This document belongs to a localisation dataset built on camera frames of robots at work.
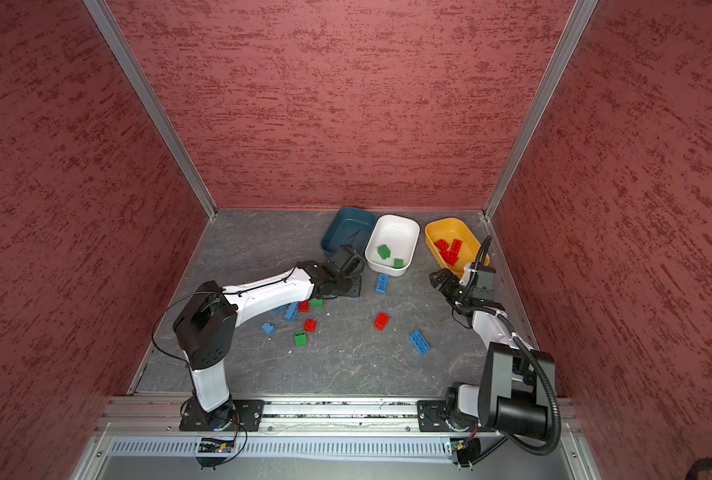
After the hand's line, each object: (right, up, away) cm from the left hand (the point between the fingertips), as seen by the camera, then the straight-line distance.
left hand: (355, 290), depth 89 cm
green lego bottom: (-16, -13, -4) cm, 21 cm away
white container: (+17, +18, +23) cm, 34 cm away
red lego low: (+8, -10, 0) cm, 12 cm away
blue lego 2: (+9, +1, +11) cm, 14 cm away
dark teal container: (-3, +21, +26) cm, 33 cm away
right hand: (+25, +1, +1) cm, 25 cm away
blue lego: (+19, -15, -4) cm, 25 cm away
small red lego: (-14, -11, 0) cm, 17 cm away
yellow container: (+36, +14, +20) cm, 44 cm away
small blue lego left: (-26, -11, -3) cm, 28 cm away
